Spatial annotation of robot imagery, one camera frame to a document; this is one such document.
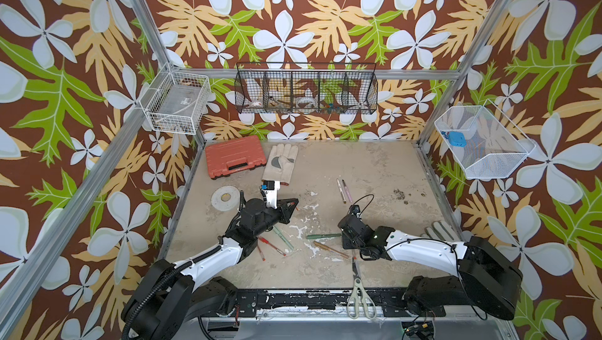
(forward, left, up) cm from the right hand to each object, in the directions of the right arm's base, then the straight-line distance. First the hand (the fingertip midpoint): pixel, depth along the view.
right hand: (343, 235), depth 88 cm
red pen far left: (-6, +31, -2) cm, 32 cm away
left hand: (+7, +17, +16) cm, 24 cm away
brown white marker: (+21, -1, -1) cm, 21 cm away
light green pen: (0, +24, 0) cm, 24 cm away
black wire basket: (+51, +16, +31) cm, 62 cm away
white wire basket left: (+38, +63, +34) cm, 81 cm away
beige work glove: (+36, +26, 0) cm, 45 cm away
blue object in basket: (+27, -42, +25) cm, 56 cm away
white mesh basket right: (+20, -50, +29) cm, 61 cm away
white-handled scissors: (-22, -6, -2) cm, 23 cm away
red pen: (-2, +29, -1) cm, 29 cm away
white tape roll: (+15, +52, -1) cm, 54 cm away
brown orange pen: (-5, +5, 0) cm, 8 cm away
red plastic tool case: (+37, +47, +5) cm, 60 cm away
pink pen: (+21, -4, -1) cm, 21 cm away
